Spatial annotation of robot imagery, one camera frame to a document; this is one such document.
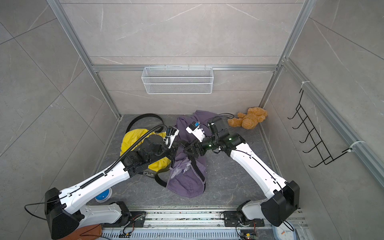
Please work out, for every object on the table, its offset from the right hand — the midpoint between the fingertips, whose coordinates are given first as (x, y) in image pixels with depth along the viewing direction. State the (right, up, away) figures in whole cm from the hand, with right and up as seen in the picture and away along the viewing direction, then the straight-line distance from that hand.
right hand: (190, 147), depth 71 cm
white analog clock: (+45, -39, -2) cm, 59 cm away
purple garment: (-3, -20, +15) cm, 25 cm away
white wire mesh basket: (-10, +42, +30) cm, 53 cm away
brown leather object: (-42, -34, -10) cm, 55 cm away
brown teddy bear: (+39, +14, +27) cm, 50 cm away
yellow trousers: (-37, +3, +21) cm, 43 cm away
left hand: (-5, +3, +1) cm, 6 cm away
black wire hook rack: (+57, -1, -8) cm, 58 cm away
